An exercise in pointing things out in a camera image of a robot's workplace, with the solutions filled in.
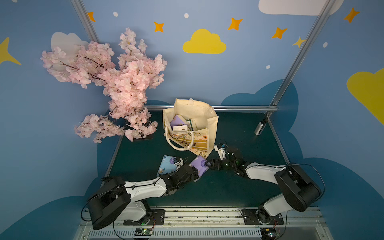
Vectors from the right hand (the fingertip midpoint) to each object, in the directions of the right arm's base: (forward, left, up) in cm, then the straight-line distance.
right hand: (211, 160), depth 90 cm
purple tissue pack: (+23, +24, +9) cm, 34 cm away
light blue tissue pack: (-5, +27, 0) cm, 27 cm away
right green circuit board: (-34, -28, -6) cm, 44 cm away
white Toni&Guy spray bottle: (+26, -34, +4) cm, 43 cm away
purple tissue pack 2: (-2, +8, 0) cm, 8 cm away
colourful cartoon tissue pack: (+11, +20, +16) cm, 28 cm away
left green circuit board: (-38, +33, -5) cm, 50 cm away
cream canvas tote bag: (+7, +7, +10) cm, 14 cm away
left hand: (-9, +9, -1) cm, 12 cm away
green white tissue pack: (+23, +15, +8) cm, 28 cm away
